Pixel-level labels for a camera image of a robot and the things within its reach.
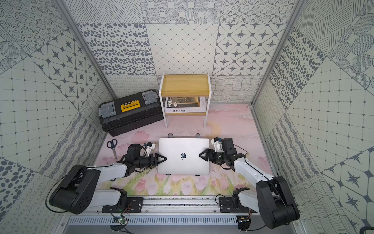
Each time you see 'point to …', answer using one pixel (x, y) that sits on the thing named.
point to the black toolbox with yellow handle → (130, 114)
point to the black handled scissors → (111, 144)
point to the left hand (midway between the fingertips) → (163, 157)
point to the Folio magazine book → (174, 105)
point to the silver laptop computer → (183, 156)
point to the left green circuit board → (122, 220)
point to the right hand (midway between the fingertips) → (205, 158)
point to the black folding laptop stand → (197, 135)
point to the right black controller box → (243, 222)
